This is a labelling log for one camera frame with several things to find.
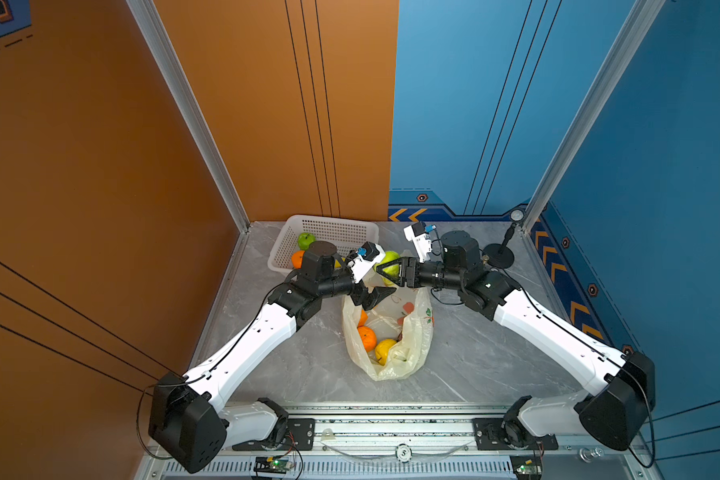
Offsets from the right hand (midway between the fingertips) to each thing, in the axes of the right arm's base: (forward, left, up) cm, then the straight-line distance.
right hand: (385, 269), depth 70 cm
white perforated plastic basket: (+36, +13, -24) cm, 45 cm away
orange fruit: (-6, +4, -25) cm, 26 cm away
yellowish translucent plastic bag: (-4, -3, -28) cm, 29 cm away
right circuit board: (-35, -34, -33) cm, 58 cm away
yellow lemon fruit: (-10, +1, -23) cm, 25 cm away
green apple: (+32, +28, -23) cm, 48 cm away
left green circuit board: (-35, +27, -31) cm, 54 cm away
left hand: (+2, 0, -3) cm, 3 cm away
